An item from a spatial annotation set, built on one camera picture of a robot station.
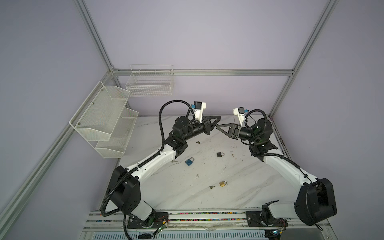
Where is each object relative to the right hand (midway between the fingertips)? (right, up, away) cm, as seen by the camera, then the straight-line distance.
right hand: (217, 129), depth 68 cm
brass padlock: (+6, -32, +18) cm, 37 cm away
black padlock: (+6, -17, +31) cm, 35 cm away
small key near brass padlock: (-1, -33, +17) cm, 37 cm away
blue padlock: (-15, -21, +27) cm, 38 cm away
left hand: (+1, +5, -1) cm, 5 cm away
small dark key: (-9, -9, +37) cm, 39 cm away
